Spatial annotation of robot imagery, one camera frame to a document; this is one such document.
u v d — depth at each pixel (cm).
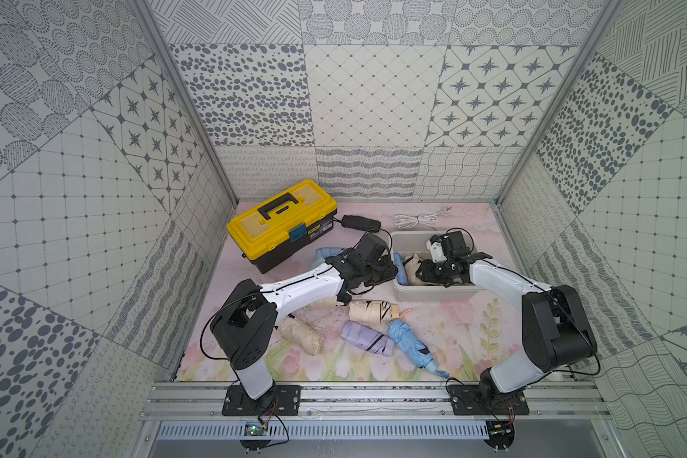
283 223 92
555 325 46
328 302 87
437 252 86
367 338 82
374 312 86
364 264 65
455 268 69
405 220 111
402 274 94
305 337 80
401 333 81
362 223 111
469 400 73
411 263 96
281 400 74
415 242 91
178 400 76
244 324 45
